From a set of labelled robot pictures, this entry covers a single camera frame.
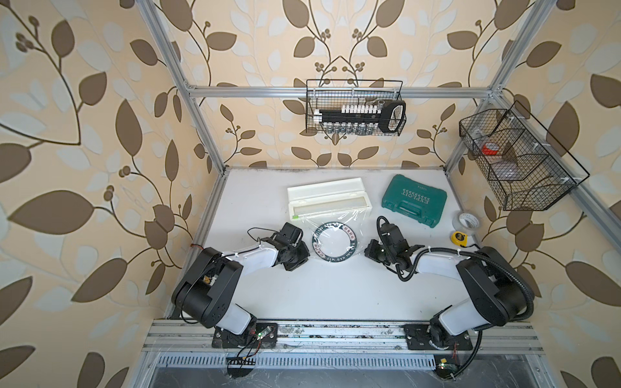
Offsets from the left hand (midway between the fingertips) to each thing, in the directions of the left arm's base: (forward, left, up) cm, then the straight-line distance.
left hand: (308, 255), depth 90 cm
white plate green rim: (+7, -11, -2) cm, 13 cm away
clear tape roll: (+16, -66, -1) cm, 68 cm away
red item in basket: (+24, -62, +33) cm, 74 cm away
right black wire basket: (+14, -67, +33) cm, 77 cm away
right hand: (+3, -22, -1) cm, 22 cm away
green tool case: (+24, -45, +5) cm, 51 cm away
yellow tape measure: (+7, -59, +2) cm, 60 cm away
